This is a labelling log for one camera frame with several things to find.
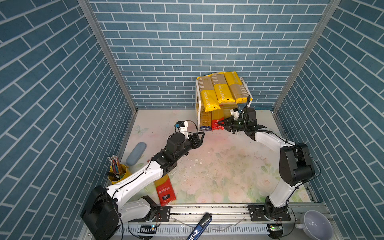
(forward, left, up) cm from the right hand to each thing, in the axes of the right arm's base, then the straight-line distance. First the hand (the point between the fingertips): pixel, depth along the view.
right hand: (216, 121), depth 87 cm
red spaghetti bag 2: (-36, +26, -17) cm, 47 cm away
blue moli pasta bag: (+1, +7, -1) cm, 7 cm away
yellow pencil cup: (-31, +51, -9) cm, 60 cm away
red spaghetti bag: (-3, +1, -1) cm, 3 cm away
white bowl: (-45, -50, -21) cm, 70 cm away
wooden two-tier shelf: (+16, -6, -3) cm, 17 cm away
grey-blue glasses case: (-16, +49, -17) cm, 54 cm away
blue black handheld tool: (-50, +6, -16) cm, 53 cm away
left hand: (-14, +7, +5) cm, 16 cm away
